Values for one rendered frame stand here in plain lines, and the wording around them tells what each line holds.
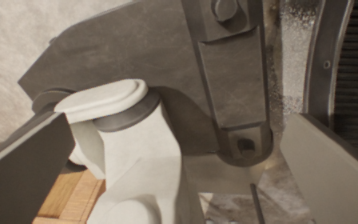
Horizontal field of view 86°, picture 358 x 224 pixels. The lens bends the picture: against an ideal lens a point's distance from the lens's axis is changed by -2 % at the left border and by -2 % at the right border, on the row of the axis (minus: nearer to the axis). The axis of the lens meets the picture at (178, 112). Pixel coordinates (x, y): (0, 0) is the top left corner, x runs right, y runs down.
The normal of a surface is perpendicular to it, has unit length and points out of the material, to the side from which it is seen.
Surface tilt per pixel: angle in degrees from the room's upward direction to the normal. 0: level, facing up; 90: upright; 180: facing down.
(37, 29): 0
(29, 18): 0
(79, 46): 0
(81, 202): 90
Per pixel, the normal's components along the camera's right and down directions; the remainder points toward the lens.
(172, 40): -0.07, 0.58
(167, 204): -0.29, -0.79
